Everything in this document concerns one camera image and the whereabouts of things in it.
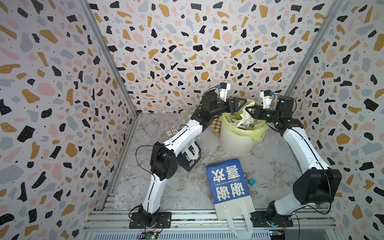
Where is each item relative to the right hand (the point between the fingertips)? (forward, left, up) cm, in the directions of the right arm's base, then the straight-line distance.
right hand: (247, 108), depth 79 cm
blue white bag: (-34, +9, -28) cm, 45 cm away
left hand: (-2, +3, +7) cm, 8 cm away
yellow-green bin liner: (-3, +1, -8) cm, 8 cm away
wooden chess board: (+14, +14, -29) cm, 35 cm away
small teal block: (-27, -5, -32) cm, 42 cm away
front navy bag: (-19, +31, -19) cm, 41 cm away
